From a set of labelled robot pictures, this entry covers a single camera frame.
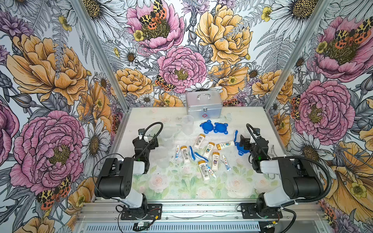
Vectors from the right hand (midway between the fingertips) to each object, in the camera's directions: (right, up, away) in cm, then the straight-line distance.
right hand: (248, 137), depth 94 cm
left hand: (-64, -1, 0) cm, 64 cm away
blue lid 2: (-14, +6, +15) cm, 22 cm away
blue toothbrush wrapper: (-31, -12, -1) cm, 33 cm away
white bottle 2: (-29, -18, -8) cm, 35 cm away
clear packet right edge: (+16, -11, 0) cm, 19 cm away
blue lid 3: (-4, -8, 0) cm, 9 cm away
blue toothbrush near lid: (-4, +2, +11) cm, 12 cm away
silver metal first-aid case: (-26, +22, +14) cm, 37 cm away
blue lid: (-24, +7, +15) cm, 29 cm away
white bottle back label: (-31, -3, +5) cm, 31 cm away
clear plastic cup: (-52, 0, -2) cm, 52 cm away
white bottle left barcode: (-40, -10, -2) cm, 41 cm away
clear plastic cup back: (-39, +9, +17) cm, 43 cm away
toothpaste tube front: (-25, -19, -7) cm, 32 cm away
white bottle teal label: (-25, -8, 0) cm, 26 cm away
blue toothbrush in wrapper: (-36, -10, 0) cm, 37 cm away
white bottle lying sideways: (-11, -6, +4) cm, 13 cm away
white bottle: (-21, -13, -3) cm, 25 cm away
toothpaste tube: (-14, -18, -6) cm, 23 cm away
